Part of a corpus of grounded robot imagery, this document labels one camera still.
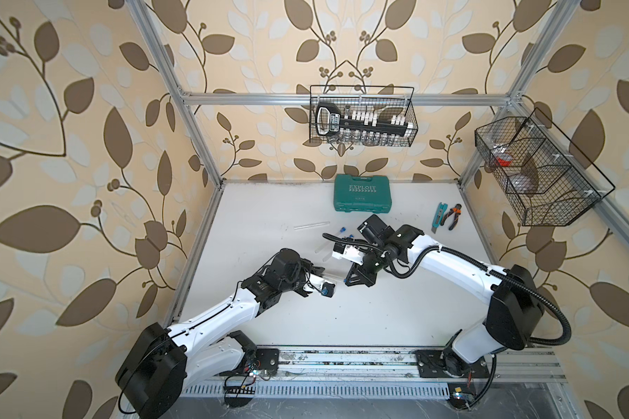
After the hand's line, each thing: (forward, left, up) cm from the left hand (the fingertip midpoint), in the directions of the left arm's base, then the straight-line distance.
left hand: (317, 261), depth 81 cm
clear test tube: (-1, -4, +13) cm, 14 cm away
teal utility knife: (+28, -50, -11) cm, 58 cm away
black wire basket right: (+15, -65, +23) cm, 71 cm away
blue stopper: (+20, -9, -11) cm, 24 cm away
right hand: (-5, -10, -1) cm, 11 cm away
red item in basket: (+25, -59, +20) cm, 67 cm away
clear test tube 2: (+23, +4, -13) cm, 27 cm away
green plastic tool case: (+37, -19, -9) cm, 43 cm away
